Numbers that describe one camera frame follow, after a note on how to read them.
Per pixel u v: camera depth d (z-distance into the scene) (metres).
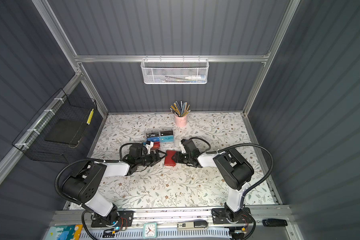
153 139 0.98
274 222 0.74
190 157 0.75
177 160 0.83
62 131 0.74
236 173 0.50
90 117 0.83
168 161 0.94
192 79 0.90
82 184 0.46
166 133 0.99
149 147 0.86
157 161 0.81
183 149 0.87
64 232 0.70
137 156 0.75
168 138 0.99
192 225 0.68
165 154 0.87
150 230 0.69
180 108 1.08
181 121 1.07
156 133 0.97
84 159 0.97
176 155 0.84
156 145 0.98
